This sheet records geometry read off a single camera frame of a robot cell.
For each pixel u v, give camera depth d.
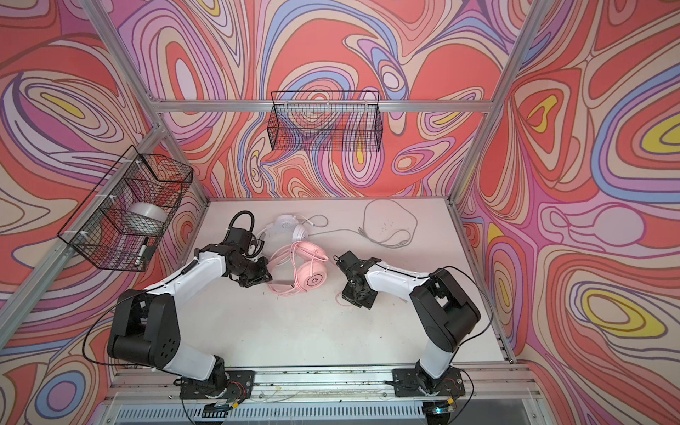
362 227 1.10
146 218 0.70
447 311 0.47
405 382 0.73
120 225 0.74
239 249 0.71
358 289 0.76
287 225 1.03
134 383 0.75
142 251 0.72
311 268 0.78
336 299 0.90
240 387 0.72
